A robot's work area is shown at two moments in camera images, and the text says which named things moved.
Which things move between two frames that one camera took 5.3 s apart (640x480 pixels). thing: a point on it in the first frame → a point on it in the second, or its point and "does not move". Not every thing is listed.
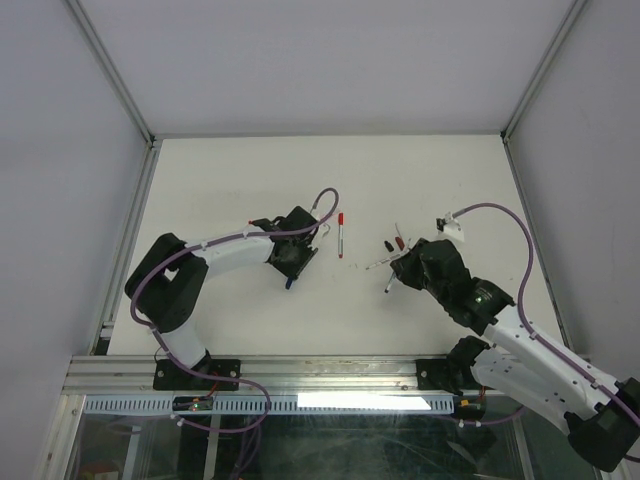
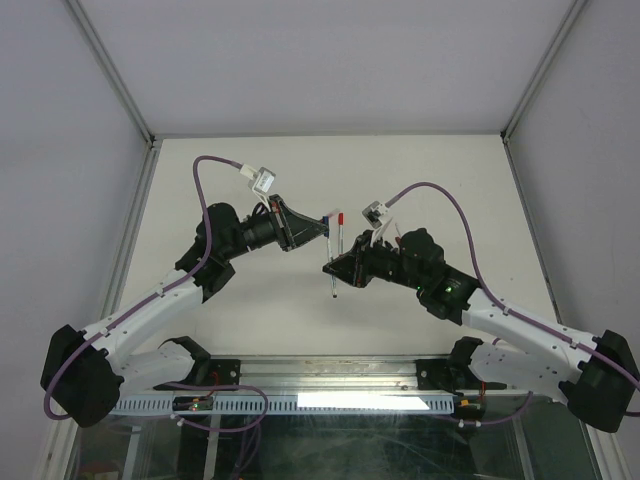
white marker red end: [341, 220] does not move
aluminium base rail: [282, 377] does not move
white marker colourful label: [393, 276] → [333, 280]
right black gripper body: [413, 275] → [372, 261]
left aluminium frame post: [113, 71] does not move
